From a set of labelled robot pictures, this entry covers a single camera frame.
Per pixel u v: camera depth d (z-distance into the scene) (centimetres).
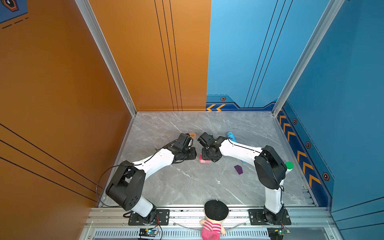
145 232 71
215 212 68
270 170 50
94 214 80
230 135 102
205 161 90
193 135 107
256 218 72
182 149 69
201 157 83
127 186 44
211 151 66
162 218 74
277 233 70
